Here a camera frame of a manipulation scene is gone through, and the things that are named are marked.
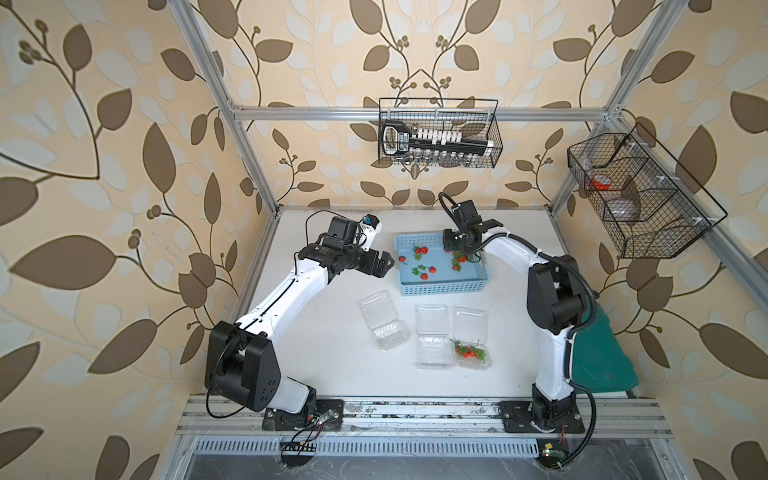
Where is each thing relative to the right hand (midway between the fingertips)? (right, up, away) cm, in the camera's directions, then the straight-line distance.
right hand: (449, 241), depth 100 cm
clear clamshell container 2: (-7, -28, -15) cm, 33 cm away
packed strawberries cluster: (+2, -31, -18) cm, 36 cm away
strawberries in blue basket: (-9, -10, +1) cm, 14 cm away
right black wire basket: (+45, +9, -27) cm, 53 cm away
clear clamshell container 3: (+4, -29, -13) cm, 32 cm away
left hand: (-24, -3, -18) cm, 30 cm away
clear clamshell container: (-22, -24, -8) cm, 34 cm away
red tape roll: (+38, +16, -20) cm, 46 cm away
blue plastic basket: (+8, -12, -1) cm, 14 cm away
